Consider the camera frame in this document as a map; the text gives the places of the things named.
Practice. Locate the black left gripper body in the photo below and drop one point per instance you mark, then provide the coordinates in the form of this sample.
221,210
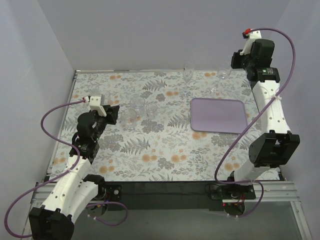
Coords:
110,114

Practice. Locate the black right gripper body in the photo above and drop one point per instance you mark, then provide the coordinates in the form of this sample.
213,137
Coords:
236,61

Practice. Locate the clear faceted tumbler glass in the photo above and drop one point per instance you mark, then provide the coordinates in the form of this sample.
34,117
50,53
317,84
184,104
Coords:
129,119

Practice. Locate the clear wine glass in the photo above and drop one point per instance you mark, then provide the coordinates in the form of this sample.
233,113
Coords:
222,75

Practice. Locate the clear tall tumbler glass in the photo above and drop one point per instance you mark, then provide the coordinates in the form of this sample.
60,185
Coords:
138,104

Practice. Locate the clear champagne flute glass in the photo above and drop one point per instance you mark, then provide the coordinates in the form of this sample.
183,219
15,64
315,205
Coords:
188,72

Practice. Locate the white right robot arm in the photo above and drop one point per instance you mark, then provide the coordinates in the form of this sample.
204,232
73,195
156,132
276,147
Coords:
277,143

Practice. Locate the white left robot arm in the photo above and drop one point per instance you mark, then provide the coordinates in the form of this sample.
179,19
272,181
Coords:
55,219

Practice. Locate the lilac plastic tray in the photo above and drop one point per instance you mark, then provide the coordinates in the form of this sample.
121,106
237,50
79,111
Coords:
217,115

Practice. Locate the small clear tumbler glass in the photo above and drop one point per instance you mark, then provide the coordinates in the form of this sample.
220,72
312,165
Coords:
151,110

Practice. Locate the floral patterned tablecloth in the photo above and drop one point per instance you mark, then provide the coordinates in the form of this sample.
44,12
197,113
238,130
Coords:
166,148

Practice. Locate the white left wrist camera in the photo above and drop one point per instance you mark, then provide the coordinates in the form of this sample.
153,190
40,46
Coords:
96,103

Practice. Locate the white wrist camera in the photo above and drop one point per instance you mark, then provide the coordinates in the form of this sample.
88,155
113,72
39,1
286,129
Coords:
96,103
250,35

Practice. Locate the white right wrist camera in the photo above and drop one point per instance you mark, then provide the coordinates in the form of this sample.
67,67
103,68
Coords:
250,35

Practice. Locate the aluminium frame rail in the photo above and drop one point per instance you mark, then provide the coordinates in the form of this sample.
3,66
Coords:
274,191

